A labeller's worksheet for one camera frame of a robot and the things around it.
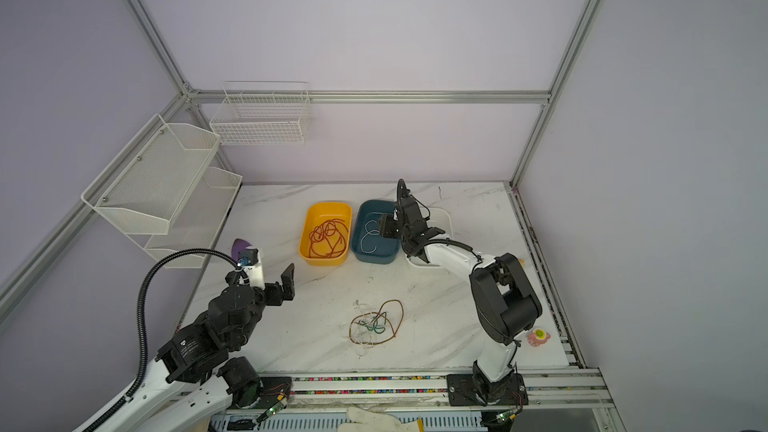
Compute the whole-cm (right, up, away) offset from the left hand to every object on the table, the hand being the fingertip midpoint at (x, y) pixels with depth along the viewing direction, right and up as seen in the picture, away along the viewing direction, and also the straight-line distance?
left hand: (272, 268), depth 71 cm
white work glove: (+25, -37, -1) cm, 44 cm away
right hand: (+26, +11, +20) cm, 35 cm away
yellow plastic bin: (+1, +13, +35) cm, 37 cm away
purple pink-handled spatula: (-24, +2, +30) cm, 38 cm away
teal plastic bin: (+20, +3, +31) cm, 37 cm away
